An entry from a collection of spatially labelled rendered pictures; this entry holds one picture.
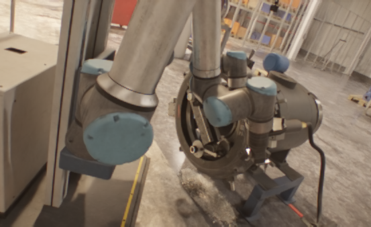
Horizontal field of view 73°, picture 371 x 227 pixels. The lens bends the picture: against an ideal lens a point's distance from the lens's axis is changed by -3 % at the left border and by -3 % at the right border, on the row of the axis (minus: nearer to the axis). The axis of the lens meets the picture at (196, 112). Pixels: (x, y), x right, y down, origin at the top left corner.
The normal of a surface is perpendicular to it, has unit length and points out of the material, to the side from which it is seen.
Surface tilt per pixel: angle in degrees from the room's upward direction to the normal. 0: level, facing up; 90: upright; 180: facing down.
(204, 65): 101
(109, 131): 95
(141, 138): 95
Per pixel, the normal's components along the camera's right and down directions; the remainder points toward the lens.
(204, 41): -0.14, 0.54
